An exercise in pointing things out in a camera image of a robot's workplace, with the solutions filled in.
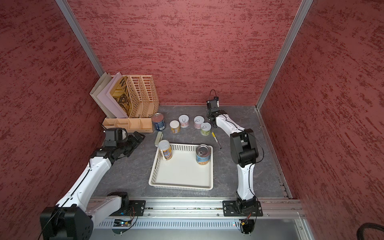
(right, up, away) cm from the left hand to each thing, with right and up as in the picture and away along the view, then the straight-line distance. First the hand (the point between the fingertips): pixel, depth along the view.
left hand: (140, 143), depth 82 cm
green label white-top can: (+38, +7, +18) cm, 43 cm away
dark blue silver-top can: (+5, +14, +18) cm, 23 cm away
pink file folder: (-23, +26, +6) cm, 35 cm away
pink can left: (+23, +13, +21) cm, 34 cm away
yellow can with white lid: (+14, -1, -1) cm, 14 cm away
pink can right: (+33, +12, +21) cm, 41 cm away
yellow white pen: (+44, +2, +21) cm, 49 cm away
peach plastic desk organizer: (-8, +34, +28) cm, 45 cm away
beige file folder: (-28, +41, +13) cm, 51 cm away
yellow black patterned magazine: (-20, +31, +17) cm, 40 cm away
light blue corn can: (+35, -6, 0) cm, 36 cm away
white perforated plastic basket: (+23, -18, +4) cm, 29 cm away
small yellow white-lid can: (+17, +9, +18) cm, 26 cm away
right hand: (+44, +18, +19) cm, 51 cm away
